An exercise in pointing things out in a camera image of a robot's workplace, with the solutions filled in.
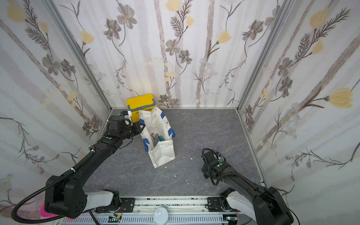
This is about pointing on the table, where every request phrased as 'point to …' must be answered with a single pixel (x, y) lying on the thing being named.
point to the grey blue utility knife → (156, 139)
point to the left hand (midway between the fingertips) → (146, 123)
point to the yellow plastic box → (134, 105)
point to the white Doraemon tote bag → (155, 122)
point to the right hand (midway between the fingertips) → (206, 168)
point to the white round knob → (161, 216)
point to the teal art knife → (161, 138)
